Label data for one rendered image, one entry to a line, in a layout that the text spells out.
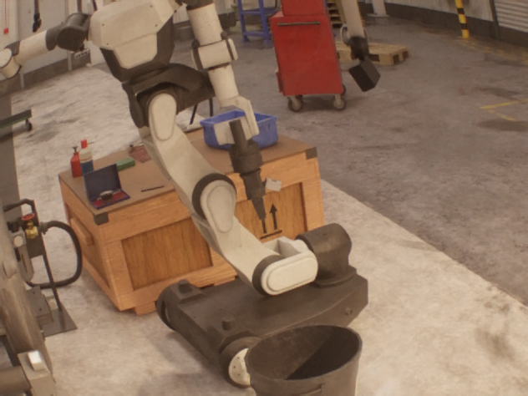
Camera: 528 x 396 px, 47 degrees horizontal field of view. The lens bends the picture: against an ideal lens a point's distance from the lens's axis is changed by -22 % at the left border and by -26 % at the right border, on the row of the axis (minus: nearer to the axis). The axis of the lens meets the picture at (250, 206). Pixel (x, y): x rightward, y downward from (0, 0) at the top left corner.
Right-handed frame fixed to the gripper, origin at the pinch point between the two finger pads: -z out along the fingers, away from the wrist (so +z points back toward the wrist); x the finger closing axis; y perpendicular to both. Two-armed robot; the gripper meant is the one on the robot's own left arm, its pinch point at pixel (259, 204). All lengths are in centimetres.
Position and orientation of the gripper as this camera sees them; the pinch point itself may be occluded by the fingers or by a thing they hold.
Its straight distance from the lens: 229.9
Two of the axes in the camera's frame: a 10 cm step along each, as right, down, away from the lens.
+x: 0.1, 2.1, -9.8
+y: 9.6, -2.7, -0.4
